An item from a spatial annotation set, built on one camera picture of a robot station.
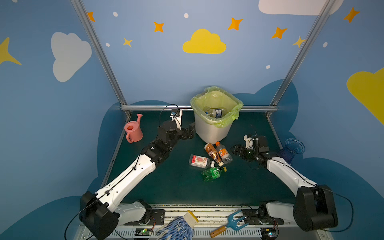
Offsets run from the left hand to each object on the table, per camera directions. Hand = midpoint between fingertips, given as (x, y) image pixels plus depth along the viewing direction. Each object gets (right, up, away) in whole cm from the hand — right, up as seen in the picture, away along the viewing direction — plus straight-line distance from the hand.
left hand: (187, 122), depth 73 cm
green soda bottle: (+14, -30, +15) cm, 36 cm away
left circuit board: (-21, -53, -2) cm, 57 cm away
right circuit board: (+40, -54, -1) cm, 67 cm away
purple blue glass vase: (+58, -13, +9) cm, 60 cm away
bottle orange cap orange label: (+22, -19, +20) cm, 35 cm away
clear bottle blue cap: (+19, +7, +23) cm, 30 cm away
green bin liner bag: (+16, +18, +26) cm, 35 cm away
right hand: (+29, -16, +15) cm, 36 cm away
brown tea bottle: (+16, -19, +20) cm, 32 cm away
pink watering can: (-36, -5, +23) cm, 43 cm away
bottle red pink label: (+7, -24, +18) cm, 30 cm away
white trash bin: (+13, -6, +17) cm, 22 cm away
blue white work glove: (-4, -51, -2) cm, 52 cm away
